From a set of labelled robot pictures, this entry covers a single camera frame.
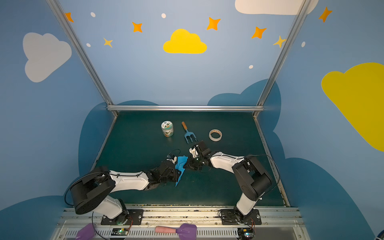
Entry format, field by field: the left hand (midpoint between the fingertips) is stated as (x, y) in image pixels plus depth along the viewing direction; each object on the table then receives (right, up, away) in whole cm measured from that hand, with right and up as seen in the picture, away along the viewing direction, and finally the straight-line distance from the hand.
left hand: (181, 174), depth 88 cm
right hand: (+2, +6, -1) cm, 6 cm away
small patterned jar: (-11, +28, +13) cm, 33 cm away
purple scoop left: (-44, -22, -18) cm, 52 cm away
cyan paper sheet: (0, +7, +4) cm, 8 cm away
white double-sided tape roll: (+22, +20, +17) cm, 34 cm away
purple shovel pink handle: (+4, -20, -20) cm, 28 cm away
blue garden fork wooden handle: (+4, +24, +19) cm, 31 cm away
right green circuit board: (+33, -23, -17) cm, 43 cm away
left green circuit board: (-29, -22, -17) cm, 40 cm away
